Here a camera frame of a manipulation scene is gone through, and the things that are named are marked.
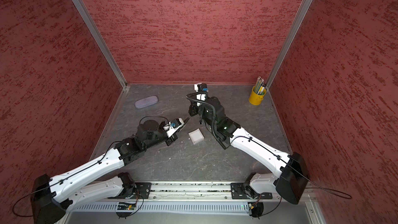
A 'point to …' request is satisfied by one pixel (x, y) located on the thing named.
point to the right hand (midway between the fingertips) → (188, 98)
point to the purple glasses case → (145, 101)
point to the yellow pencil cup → (255, 98)
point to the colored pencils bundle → (259, 88)
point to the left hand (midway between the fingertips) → (179, 128)
